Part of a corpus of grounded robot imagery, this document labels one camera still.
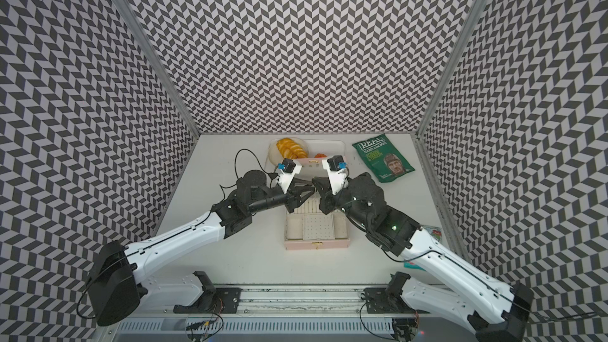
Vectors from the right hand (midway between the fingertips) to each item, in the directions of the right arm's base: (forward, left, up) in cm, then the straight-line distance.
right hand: (315, 185), depth 66 cm
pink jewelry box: (-3, +2, -22) cm, 23 cm away
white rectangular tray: (+40, -7, -30) cm, 51 cm away
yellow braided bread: (+35, +12, -25) cm, 45 cm away
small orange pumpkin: (+31, -2, -25) cm, 40 cm away
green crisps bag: (+31, -31, -26) cm, 51 cm away
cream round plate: (+33, +19, -26) cm, 46 cm away
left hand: (+2, +1, -5) cm, 5 cm away
